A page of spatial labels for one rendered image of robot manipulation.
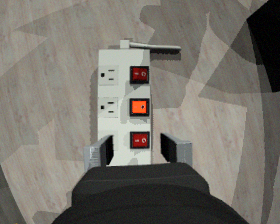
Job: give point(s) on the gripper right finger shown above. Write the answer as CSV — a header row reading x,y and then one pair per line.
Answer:
x,y
176,150

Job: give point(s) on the white power strip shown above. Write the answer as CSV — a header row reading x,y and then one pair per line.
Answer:
x,y
124,101

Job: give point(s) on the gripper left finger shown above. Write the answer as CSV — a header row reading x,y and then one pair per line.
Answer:
x,y
98,154

